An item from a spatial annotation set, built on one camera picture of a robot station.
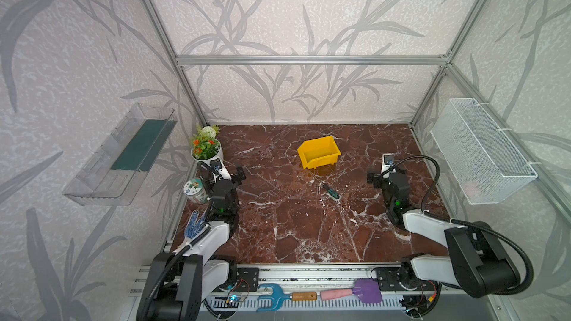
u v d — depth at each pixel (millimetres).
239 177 772
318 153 1056
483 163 637
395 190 661
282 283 739
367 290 723
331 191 937
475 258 423
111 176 642
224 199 619
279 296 691
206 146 912
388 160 752
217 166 691
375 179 803
